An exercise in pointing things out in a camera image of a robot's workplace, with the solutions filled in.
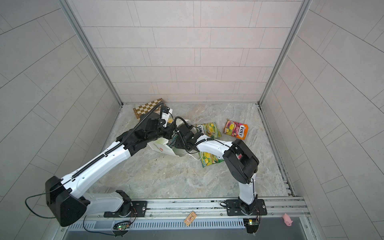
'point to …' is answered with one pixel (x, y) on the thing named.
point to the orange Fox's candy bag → (236, 129)
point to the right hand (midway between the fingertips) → (176, 145)
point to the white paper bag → (162, 144)
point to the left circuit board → (120, 228)
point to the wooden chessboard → (144, 108)
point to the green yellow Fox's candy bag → (210, 129)
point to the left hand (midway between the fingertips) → (180, 124)
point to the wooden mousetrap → (190, 218)
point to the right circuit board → (251, 224)
